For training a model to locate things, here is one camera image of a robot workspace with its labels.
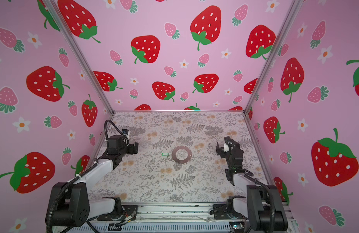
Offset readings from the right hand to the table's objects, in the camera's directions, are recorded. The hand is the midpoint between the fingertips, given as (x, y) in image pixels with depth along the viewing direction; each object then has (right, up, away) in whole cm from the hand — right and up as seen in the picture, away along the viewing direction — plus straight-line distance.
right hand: (226, 141), depth 87 cm
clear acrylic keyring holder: (-28, -10, +9) cm, 31 cm away
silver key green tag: (-39, -10, +8) cm, 41 cm away
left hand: (-61, -1, +3) cm, 61 cm away
